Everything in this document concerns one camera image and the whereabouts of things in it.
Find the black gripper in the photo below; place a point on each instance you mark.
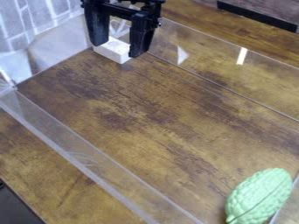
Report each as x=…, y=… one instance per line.
x=144, y=21

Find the white rectangular block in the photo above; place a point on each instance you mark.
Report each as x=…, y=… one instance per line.
x=115, y=50

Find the green bumpy toy vegetable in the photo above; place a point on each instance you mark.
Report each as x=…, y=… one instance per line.
x=258, y=197

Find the clear acrylic enclosure wall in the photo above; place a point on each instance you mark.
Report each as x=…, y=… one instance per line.
x=145, y=142

